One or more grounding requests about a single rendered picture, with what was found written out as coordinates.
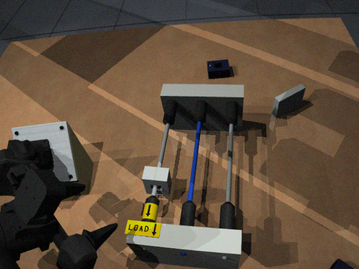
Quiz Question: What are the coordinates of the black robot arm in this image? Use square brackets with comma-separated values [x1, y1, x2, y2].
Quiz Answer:
[0, 139, 66, 269]

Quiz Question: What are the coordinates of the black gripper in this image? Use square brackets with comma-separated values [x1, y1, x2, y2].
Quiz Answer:
[0, 181, 118, 269]

